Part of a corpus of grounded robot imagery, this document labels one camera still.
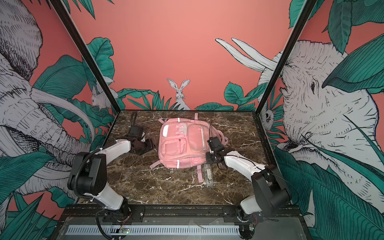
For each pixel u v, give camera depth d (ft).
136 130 2.49
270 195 1.41
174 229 2.30
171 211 2.51
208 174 2.82
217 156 2.12
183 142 3.00
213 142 2.30
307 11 2.33
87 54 2.84
